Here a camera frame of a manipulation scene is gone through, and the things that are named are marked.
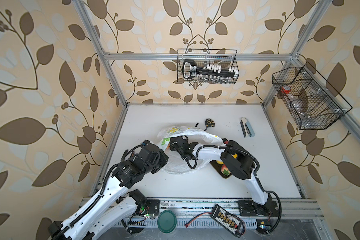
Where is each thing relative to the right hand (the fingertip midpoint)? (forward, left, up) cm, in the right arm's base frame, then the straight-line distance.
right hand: (173, 142), depth 95 cm
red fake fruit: (0, -35, -2) cm, 35 cm away
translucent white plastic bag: (-15, -2, -1) cm, 15 cm away
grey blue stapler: (+9, -50, 0) cm, 51 cm away
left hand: (-18, -1, +16) cm, 24 cm away
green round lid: (-43, +1, +7) cm, 43 cm away
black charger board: (-43, -27, -2) cm, 50 cm away
